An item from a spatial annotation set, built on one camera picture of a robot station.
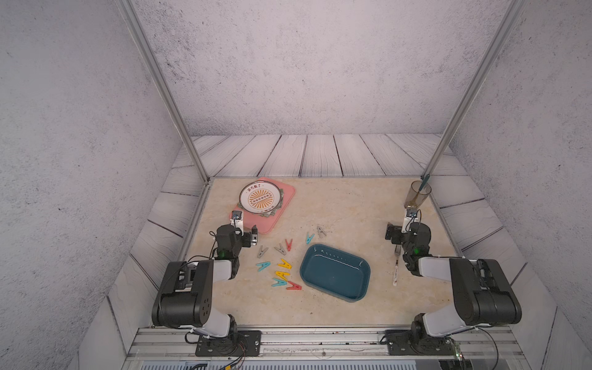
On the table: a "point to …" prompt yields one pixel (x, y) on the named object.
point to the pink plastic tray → (264, 225)
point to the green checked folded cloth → (271, 213)
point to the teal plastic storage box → (334, 273)
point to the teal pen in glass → (424, 183)
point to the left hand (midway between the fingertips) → (245, 224)
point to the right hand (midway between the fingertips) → (403, 223)
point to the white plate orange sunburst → (260, 196)
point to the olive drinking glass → (418, 192)
